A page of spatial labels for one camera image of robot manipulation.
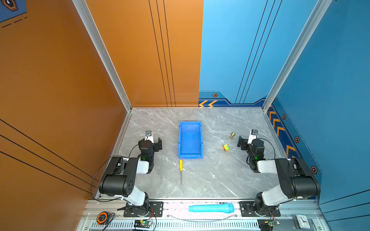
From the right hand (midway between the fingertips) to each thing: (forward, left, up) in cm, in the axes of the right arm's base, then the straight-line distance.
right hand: (246, 137), depth 94 cm
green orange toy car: (-5, +13, -5) cm, 15 cm away
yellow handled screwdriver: (-19, +43, -6) cm, 47 cm away
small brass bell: (+6, +6, -6) cm, 11 cm away
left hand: (0, +63, +1) cm, 63 cm away
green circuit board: (-46, +61, -8) cm, 76 cm away
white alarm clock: (-45, -17, -6) cm, 49 cm away
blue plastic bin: (+2, +37, -6) cm, 37 cm away
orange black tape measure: (-44, +79, -3) cm, 91 cm away
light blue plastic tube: (-39, +19, -5) cm, 44 cm away
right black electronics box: (-46, 0, -8) cm, 47 cm away
